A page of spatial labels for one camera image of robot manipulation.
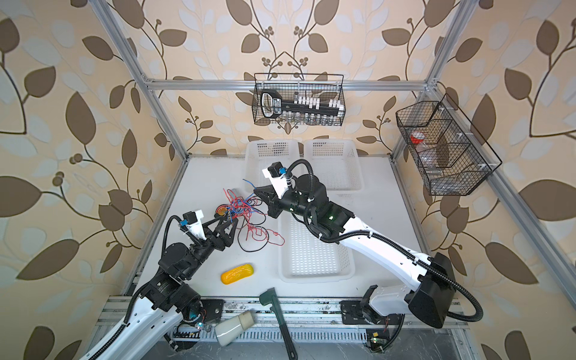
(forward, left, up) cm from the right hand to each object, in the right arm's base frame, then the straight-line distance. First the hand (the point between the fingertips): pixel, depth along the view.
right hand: (256, 191), depth 64 cm
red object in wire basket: (+23, -56, -1) cm, 61 cm away
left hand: (-3, +9, -11) cm, 15 cm away
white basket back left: (+48, +6, -31) cm, 58 cm away
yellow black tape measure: (+13, +21, -31) cm, 40 cm away
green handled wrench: (-21, -2, -34) cm, 40 cm away
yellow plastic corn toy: (-13, +10, -31) cm, 36 cm away
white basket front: (-7, -14, -35) cm, 38 cm away
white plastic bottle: (-31, +10, -29) cm, 43 cm away
